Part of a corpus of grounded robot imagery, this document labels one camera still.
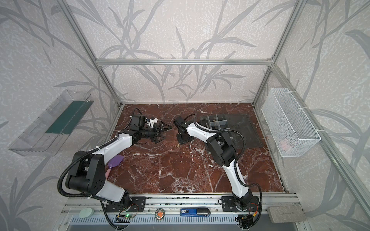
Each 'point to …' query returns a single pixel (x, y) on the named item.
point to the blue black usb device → (204, 212)
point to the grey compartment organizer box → (215, 121)
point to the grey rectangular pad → (287, 213)
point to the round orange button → (159, 213)
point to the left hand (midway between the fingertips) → (168, 132)
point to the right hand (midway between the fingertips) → (182, 140)
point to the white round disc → (85, 212)
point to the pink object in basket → (285, 145)
